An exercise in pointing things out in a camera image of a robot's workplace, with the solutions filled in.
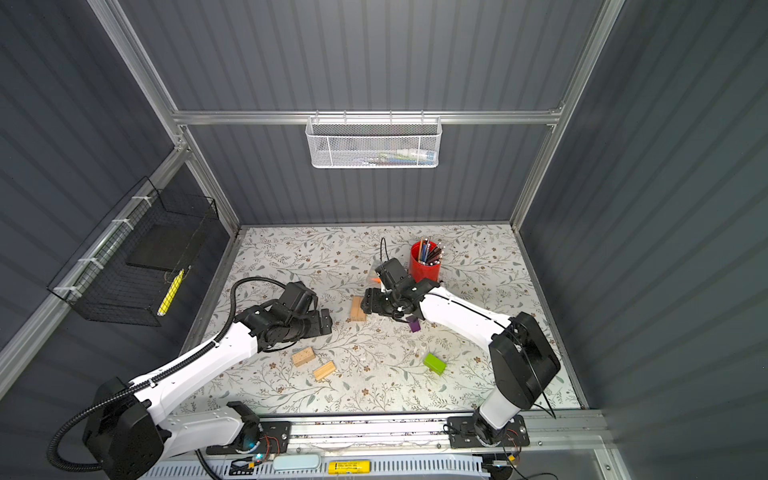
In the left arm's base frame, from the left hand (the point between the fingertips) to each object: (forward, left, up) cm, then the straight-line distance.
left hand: (319, 324), depth 82 cm
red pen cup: (+20, -32, +1) cm, 38 cm away
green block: (-10, -32, -9) cm, 35 cm away
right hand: (+4, -15, +1) cm, 15 cm away
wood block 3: (-9, 0, -10) cm, 14 cm away
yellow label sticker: (-32, -8, -8) cm, 35 cm away
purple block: (+3, -28, -10) cm, 30 cm away
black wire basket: (+8, +44, +18) cm, 48 cm away
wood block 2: (-6, +5, -8) cm, 11 cm away
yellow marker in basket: (+1, +31, +17) cm, 36 cm away
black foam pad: (+15, +38, +18) cm, 45 cm away
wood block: (+8, -9, -8) cm, 14 cm away
